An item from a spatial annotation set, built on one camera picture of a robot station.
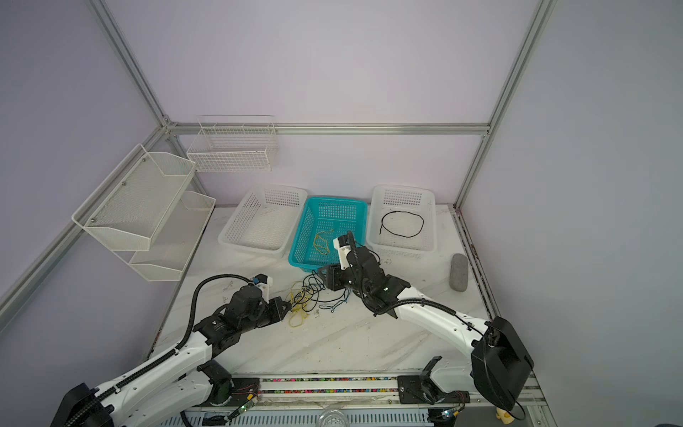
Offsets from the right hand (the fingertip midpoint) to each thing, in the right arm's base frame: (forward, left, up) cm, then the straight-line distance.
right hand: (323, 266), depth 77 cm
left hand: (-7, +11, -12) cm, 18 cm away
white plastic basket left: (+36, +31, -18) cm, 51 cm away
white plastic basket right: (+37, -30, -20) cm, 52 cm away
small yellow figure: (-34, -49, -19) cm, 62 cm away
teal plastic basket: (+36, +5, -19) cm, 41 cm away
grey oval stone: (+9, -48, -19) cm, 52 cm away
